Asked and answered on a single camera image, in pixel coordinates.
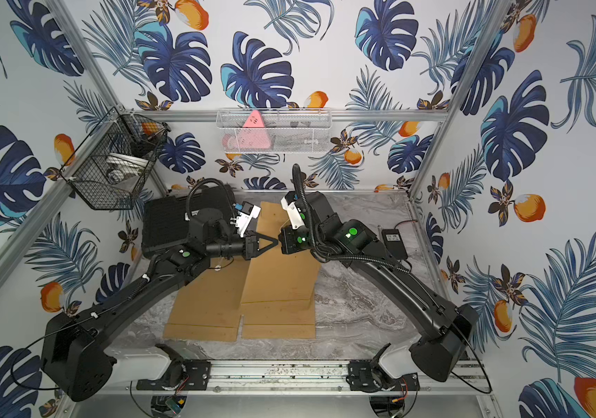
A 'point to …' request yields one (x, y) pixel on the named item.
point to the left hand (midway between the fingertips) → (276, 238)
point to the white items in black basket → (120, 165)
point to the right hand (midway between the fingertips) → (279, 234)
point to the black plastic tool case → (165, 220)
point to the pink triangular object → (253, 134)
